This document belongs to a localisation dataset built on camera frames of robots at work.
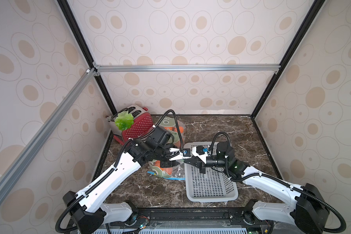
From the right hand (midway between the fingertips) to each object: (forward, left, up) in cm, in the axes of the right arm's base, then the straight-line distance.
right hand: (190, 157), depth 71 cm
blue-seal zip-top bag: (0, +8, -21) cm, 22 cm away
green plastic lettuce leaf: (+25, +41, -1) cm, 48 cm away
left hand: (-1, +4, +3) cm, 5 cm away
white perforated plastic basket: (-5, -15, -22) cm, 27 cm away
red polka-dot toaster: (+28, +31, -5) cm, 42 cm away
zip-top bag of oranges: (+34, +15, -13) cm, 39 cm away
